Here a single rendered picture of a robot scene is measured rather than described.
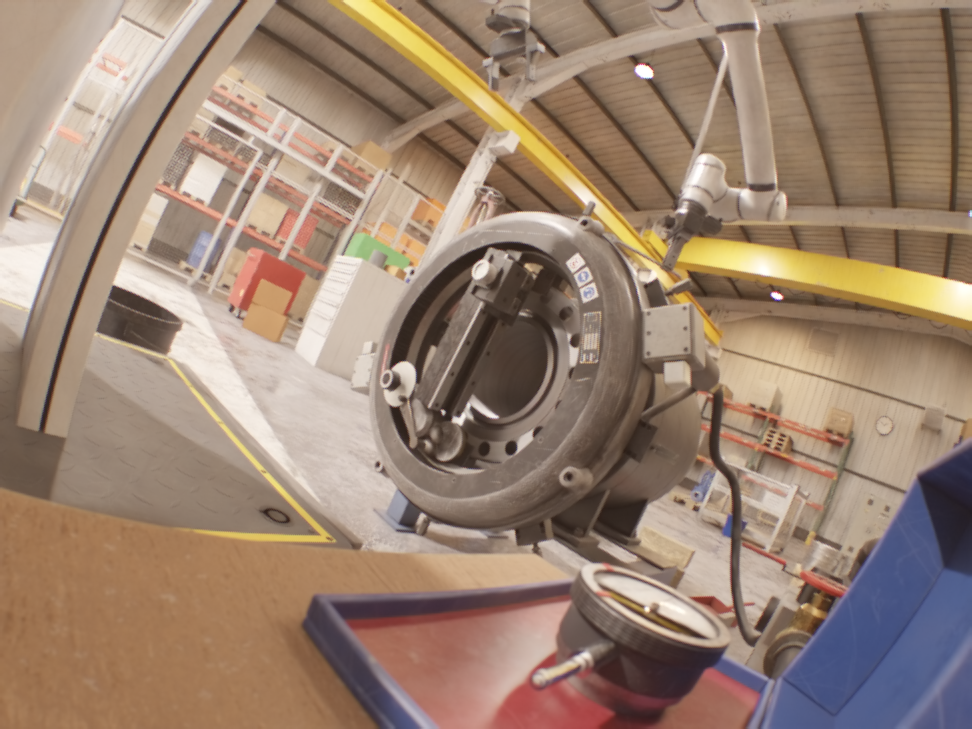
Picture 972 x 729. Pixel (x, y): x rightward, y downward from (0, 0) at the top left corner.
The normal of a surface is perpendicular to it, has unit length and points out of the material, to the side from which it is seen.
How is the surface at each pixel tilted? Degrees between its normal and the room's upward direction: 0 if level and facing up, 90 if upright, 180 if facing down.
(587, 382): 90
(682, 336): 90
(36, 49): 90
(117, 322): 93
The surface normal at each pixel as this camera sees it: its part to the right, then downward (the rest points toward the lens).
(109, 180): 0.75, 0.32
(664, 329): -0.61, -0.30
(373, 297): 0.61, 0.25
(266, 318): 0.28, 0.09
